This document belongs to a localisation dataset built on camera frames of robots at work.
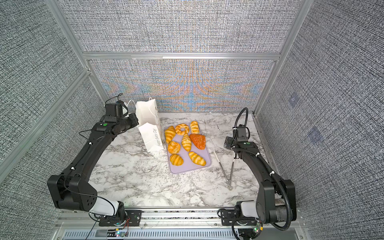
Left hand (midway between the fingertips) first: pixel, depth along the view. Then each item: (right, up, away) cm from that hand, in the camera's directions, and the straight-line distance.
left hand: (138, 118), depth 83 cm
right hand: (+55, -14, +6) cm, 57 cm away
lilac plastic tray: (+28, -28, +8) cm, 40 cm away
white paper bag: (+8, -4, -4) cm, 10 cm away
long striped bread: (+33, -24, +8) cm, 41 cm away
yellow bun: (+20, -25, +7) cm, 33 cm away
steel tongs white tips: (+50, -36, 0) cm, 62 cm away
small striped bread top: (+31, -5, +24) cm, 40 cm away
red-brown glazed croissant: (+34, -14, +15) cm, 40 cm away
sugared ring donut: (+21, -8, +21) cm, 31 cm away
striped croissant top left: (+14, -9, +21) cm, 27 cm away
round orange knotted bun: (+18, -18, +12) cm, 28 cm away
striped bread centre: (+26, -15, +15) cm, 33 cm away
